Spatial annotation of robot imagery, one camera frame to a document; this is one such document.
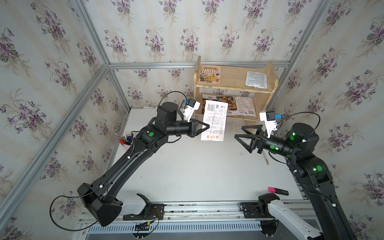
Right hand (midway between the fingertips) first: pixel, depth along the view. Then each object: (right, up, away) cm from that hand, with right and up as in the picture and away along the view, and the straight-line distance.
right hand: (242, 133), depth 56 cm
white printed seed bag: (+14, +14, +35) cm, 40 cm away
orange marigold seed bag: (+6, +18, +39) cm, 44 cm away
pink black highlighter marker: (+25, -33, +23) cm, 47 cm away
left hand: (-12, +2, +3) cm, 12 cm away
